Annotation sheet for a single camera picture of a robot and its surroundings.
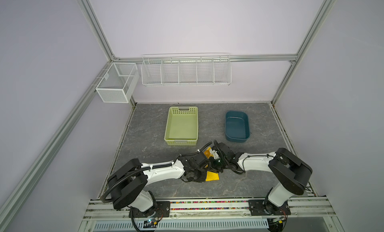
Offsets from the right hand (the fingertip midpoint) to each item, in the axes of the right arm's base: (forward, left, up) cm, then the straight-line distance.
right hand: (203, 169), depth 86 cm
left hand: (-6, 0, +1) cm, 6 cm away
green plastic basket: (+32, +15, -1) cm, 35 cm away
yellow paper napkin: (-4, -4, 0) cm, 5 cm away
